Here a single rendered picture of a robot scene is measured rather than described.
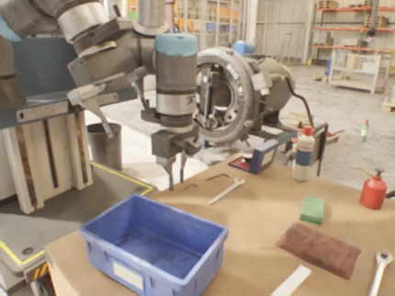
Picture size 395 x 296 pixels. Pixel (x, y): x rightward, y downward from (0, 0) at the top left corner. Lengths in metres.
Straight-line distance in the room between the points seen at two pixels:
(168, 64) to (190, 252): 0.48
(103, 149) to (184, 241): 1.47
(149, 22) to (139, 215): 0.71
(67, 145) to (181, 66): 0.92
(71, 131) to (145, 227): 0.65
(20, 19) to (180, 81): 0.33
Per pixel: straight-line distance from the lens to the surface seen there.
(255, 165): 1.18
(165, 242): 0.80
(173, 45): 0.56
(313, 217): 0.94
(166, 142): 0.57
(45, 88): 1.19
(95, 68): 0.52
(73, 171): 1.42
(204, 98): 2.14
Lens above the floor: 1.00
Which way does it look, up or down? 19 degrees down
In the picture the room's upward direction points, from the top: 1 degrees clockwise
